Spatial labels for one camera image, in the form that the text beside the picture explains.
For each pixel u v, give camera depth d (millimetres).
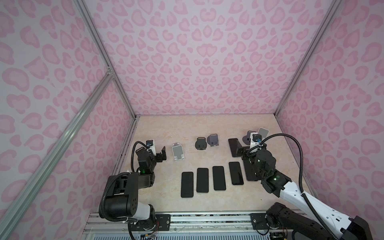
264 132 994
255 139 629
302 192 494
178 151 929
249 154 643
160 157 825
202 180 859
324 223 414
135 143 675
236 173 878
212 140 1027
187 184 855
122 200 435
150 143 783
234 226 723
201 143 1012
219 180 862
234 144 1081
